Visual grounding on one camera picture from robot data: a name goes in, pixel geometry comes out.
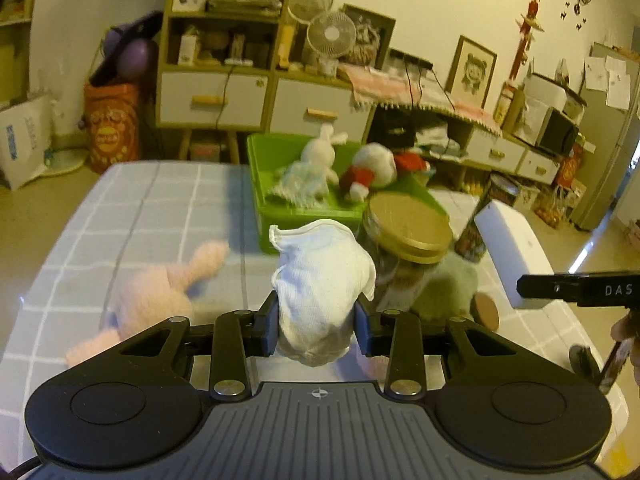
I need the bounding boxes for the yellow bottle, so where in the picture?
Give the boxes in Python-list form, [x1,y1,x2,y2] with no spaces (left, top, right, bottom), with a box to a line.
[277,22,296,68]

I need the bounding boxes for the low wooden cabinet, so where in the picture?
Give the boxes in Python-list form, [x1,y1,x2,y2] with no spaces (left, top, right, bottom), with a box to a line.
[370,105,566,196]

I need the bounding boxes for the small white carton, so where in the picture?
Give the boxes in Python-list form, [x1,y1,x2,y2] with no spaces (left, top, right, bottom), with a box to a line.
[177,35,201,66]

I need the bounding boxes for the grey refrigerator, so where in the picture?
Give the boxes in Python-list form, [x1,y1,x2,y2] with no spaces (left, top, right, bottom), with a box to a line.
[570,42,640,233]

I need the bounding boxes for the glass jar with gold lid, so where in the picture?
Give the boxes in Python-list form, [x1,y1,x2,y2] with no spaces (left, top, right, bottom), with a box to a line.
[360,192,453,311]

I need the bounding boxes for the tall black drink can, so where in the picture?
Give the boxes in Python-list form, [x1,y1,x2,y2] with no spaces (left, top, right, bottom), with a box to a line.
[455,172,521,263]

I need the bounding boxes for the pink fringed table runner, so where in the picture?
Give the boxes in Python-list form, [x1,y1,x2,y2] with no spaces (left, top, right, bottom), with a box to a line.
[340,62,503,136]

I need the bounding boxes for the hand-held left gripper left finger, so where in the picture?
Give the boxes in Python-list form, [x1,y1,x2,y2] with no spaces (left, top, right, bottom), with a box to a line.
[117,290,279,402]

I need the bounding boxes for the small white desk fan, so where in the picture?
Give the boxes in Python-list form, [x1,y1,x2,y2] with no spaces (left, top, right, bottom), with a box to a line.
[306,10,357,78]

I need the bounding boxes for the wall power strip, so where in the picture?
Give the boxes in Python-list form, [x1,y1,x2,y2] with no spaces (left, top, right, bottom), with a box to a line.
[389,49,433,68]

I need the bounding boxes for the pale green cloth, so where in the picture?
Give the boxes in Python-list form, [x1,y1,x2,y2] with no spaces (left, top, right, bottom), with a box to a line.
[410,252,481,321]

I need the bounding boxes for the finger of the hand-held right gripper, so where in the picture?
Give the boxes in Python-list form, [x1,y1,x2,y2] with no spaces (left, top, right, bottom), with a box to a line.
[516,272,581,306]

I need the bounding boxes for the red and white santa plush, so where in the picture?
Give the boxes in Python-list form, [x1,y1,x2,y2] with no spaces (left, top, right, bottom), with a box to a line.
[340,142,433,203]

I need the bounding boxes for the brown round pad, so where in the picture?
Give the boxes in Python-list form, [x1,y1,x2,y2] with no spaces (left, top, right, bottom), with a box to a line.
[472,292,501,332]

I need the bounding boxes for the orange printed bag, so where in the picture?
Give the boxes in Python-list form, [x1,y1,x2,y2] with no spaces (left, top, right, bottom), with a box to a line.
[82,82,141,175]

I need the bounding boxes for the wooden shelf cabinet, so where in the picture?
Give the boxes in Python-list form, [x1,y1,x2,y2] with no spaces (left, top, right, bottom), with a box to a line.
[155,0,376,163]

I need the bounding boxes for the red hanging ornament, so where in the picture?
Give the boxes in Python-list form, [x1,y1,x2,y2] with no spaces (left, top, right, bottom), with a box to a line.
[515,0,548,86]

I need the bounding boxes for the white paper bag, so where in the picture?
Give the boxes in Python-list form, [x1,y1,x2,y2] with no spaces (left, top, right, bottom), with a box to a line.
[0,95,53,191]

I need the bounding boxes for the pink plush bunny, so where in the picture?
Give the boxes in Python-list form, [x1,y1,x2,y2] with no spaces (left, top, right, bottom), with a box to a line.
[65,240,231,368]

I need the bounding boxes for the person's right hand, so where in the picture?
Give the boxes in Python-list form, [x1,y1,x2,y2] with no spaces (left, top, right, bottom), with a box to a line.
[610,310,640,376]

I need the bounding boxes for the purple ball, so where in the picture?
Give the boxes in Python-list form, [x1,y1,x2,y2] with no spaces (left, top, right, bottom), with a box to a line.
[120,40,158,78]

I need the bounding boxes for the folded clothes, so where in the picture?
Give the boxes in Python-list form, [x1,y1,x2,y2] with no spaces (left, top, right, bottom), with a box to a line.
[415,125,468,158]

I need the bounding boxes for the white foam block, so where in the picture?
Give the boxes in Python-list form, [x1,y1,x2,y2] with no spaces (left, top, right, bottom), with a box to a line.
[474,199,553,310]

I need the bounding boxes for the microwave oven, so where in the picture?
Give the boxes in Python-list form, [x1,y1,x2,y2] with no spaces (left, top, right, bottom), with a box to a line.
[535,107,581,156]

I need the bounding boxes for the white plush bunny blue dress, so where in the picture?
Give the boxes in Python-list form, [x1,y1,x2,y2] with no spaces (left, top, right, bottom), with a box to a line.
[267,122,349,208]

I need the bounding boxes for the white drawer wooden handle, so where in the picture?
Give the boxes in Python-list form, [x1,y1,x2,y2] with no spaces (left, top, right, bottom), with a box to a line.
[465,130,526,171]
[272,79,371,143]
[159,71,268,128]
[517,150,561,186]

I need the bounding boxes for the framed cat picture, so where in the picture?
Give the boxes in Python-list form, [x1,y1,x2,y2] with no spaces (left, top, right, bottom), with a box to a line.
[341,4,397,68]

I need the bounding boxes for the green plastic bin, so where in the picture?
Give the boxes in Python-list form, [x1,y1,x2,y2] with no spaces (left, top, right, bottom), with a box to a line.
[246,132,451,256]

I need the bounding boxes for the framed cartoon picture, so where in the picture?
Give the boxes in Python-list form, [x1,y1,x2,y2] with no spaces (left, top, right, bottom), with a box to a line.
[450,35,498,108]

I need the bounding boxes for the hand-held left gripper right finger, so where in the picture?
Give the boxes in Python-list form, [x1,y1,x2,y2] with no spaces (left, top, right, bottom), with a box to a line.
[354,296,508,400]

